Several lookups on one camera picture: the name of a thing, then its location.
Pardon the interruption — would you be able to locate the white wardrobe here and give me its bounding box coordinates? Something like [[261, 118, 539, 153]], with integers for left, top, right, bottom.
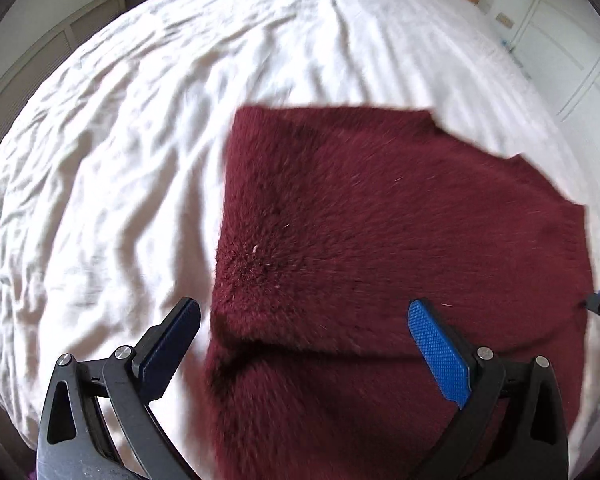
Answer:
[[509, 0, 600, 203]]

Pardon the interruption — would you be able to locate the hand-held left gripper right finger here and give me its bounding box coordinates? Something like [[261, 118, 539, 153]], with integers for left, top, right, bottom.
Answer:
[[407, 299, 570, 480]]

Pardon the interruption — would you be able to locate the dark red knit sweater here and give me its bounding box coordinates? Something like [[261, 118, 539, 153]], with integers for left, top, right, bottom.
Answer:
[[203, 104, 595, 480]]

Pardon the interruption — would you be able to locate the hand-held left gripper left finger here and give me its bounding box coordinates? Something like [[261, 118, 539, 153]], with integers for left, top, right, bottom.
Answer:
[[36, 297, 202, 480]]

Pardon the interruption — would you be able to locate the bed with white sheet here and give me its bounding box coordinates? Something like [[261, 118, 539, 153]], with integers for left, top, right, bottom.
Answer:
[[0, 0, 600, 466]]

